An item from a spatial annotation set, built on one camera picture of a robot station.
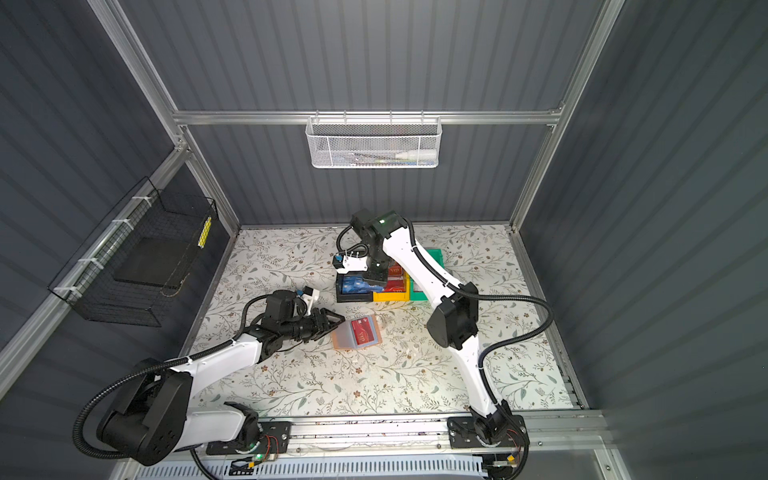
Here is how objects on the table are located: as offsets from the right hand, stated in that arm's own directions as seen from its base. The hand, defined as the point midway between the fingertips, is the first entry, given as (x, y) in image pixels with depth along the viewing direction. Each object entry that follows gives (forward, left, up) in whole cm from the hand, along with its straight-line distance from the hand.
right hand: (376, 276), depth 85 cm
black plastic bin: (+1, +12, -13) cm, 18 cm away
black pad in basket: (-6, +52, +15) cm, 54 cm away
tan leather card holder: (-13, +10, -13) cm, 21 cm away
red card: (-9, +5, -15) cm, 19 cm away
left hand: (-12, +9, -7) cm, 16 cm away
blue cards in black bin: (-2, +6, -1) cm, 7 cm away
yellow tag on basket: (+8, +48, +10) cm, 50 cm away
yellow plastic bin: (+2, -5, -14) cm, 15 cm away
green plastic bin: (+2, -12, -13) cm, 18 cm away
